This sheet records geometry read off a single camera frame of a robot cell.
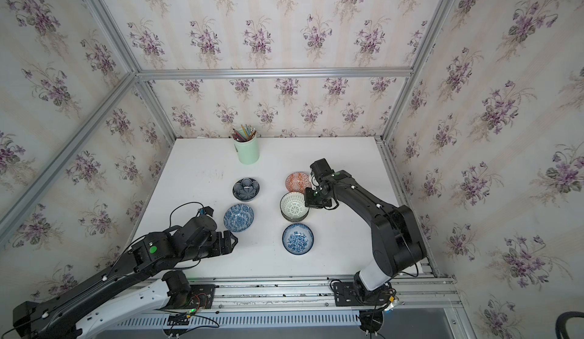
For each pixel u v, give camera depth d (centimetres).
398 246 44
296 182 101
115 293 46
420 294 75
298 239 85
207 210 67
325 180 65
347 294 73
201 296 73
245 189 98
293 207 90
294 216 88
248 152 107
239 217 91
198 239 54
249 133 104
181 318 71
